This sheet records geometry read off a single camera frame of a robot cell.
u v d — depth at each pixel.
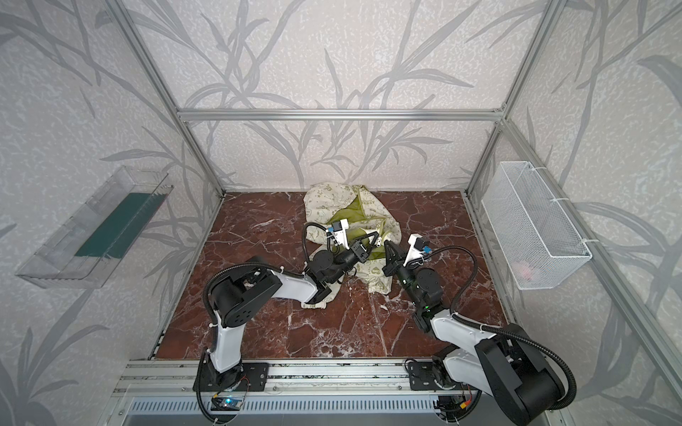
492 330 0.47
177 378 0.75
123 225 0.63
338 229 0.76
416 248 0.69
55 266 0.58
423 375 0.74
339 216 1.08
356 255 0.74
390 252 0.77
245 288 0.54
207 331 0.83
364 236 0.79
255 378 0.74
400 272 0.72
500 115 0.94
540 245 0.60
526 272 0.72
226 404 0.71
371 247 0.79
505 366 0.43
